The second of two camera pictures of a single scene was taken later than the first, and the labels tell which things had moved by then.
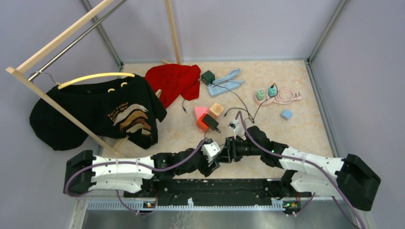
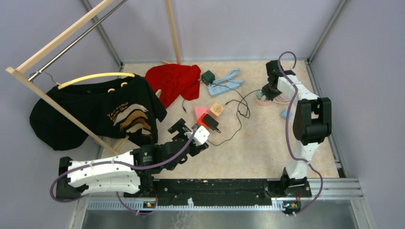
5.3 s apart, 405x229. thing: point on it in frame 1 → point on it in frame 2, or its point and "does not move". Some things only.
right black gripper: (229, 153) → (269, 96)
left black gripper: (206, 170) → (180, 127)
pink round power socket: (266, 101) does not move
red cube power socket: (201, 125) does not move
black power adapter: (210, 122) does not move
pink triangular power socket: (199, 110) does not move
